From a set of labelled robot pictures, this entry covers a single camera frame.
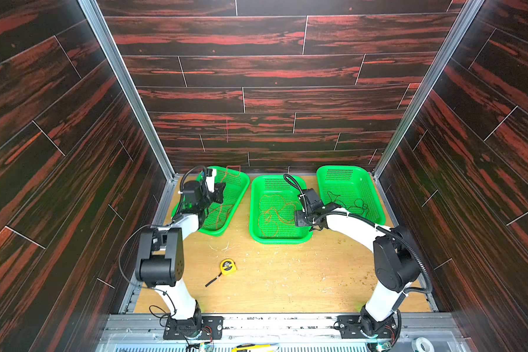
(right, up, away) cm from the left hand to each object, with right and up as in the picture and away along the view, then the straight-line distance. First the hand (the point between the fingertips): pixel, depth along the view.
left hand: (224, 184), depth 93 cm
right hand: (+36, -14, +2) cm, 39 cm away
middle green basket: (+17, 0, +12) cm, 20 cm away
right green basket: (+63, -1, +18) cm, 65 cm away
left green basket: (+2, -3, +14) cm, 15 cm away
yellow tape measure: (+2, -33, -7) cm, 34 cm away
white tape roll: (+66, -53, -24) cm, 88 cm away
